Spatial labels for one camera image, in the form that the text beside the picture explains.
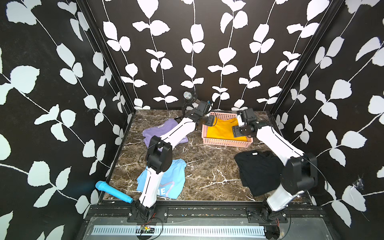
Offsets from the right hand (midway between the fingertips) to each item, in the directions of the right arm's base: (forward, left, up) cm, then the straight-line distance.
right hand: (237, 127), depth 90 cm
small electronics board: (-51, +48, -16) cm, 72 cm away
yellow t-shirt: (+9, +5, -15) cm, 18 cm away
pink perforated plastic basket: (-4, +7, -11) cm, 13 cm away
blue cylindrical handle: (-32, +76, -12) cm, 83 cm away
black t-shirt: (-22, -14, -15) cm, 30 cm away
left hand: (+8, +16, +3) cm, 18 cm away
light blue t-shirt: (-30, +38, -13) cm, 50 cm away
